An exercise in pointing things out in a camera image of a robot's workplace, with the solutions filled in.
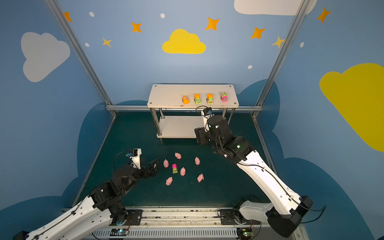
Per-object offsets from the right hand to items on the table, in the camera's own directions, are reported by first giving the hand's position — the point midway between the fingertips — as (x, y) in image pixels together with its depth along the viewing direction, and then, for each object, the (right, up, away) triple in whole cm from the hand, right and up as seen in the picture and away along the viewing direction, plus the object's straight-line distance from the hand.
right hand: (203, 128), depth 69 cm
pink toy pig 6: (-1, -29, +17) cm, 34 cm away
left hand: (-24, -16, +5) cm, 30 cm away
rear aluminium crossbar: (-67, +16, +48) cm, 84 cm away
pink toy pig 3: (-3, -21, +24) cm, 32 cm away
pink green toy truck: (-17, -25, +21) cm, 37 cm away
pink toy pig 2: (-22, -22, +22) cm, 38 cm away
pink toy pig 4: (-11, -26, +19) cm, 34 cm away
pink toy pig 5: (-19, -31, +17) cm, 40 cm away
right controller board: (+21, -50, +2) cm, 55 cm away
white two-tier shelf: (-22, +18, +14) cm, 32 cm away
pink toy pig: (-15, -18, +27) cm, 35 cm away
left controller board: (-41, -50, +1) cm, 64 cm away
